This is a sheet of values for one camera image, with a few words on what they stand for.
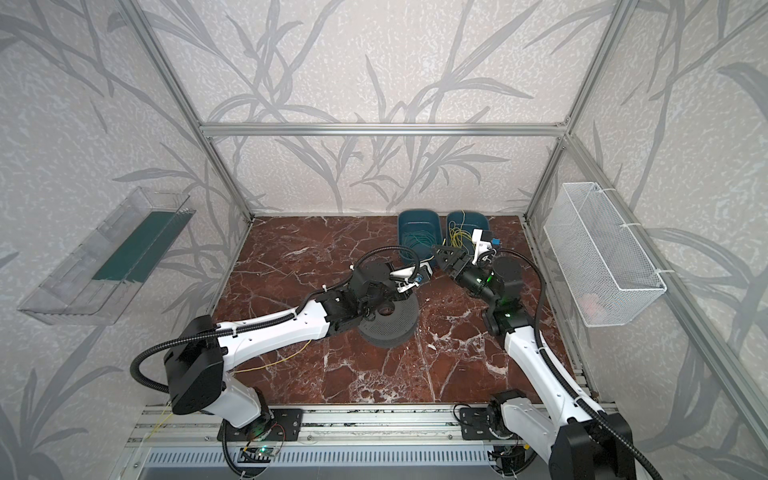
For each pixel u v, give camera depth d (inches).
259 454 27.8
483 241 26.9
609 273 24.0
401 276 25.2
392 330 33.3
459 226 45.4
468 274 26.1
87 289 24.4
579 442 15.1
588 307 28.7
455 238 43.1
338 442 28.5
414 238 42.6
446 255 26.2
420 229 45.5
